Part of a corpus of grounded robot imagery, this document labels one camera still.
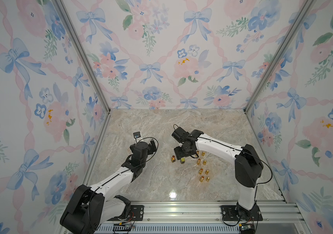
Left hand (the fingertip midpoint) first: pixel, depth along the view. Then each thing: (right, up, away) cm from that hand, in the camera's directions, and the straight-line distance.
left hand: (147, 140), depth 86 cm
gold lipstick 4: (+31, -21, -4) cm, 38 cm away
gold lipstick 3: (+31, -18, -1) cm, 36 cm away
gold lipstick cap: (+29, -5, -17) cm, 34 cm away
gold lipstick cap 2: (+35, -14, +4) cm, 38 cm away
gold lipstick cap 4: (+35, -22, -3) cm, 42 cm away
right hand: (+21, -8, +2) cm, 23 cm away
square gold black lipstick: (+21, -13, +5) cm, 26 cm away
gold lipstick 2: (+31, -14, +3) cm, 34 cm away
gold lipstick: (+28, -5, -13) cm, 31 cm away
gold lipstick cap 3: (+35, -19, 0) cm, 40 cm away
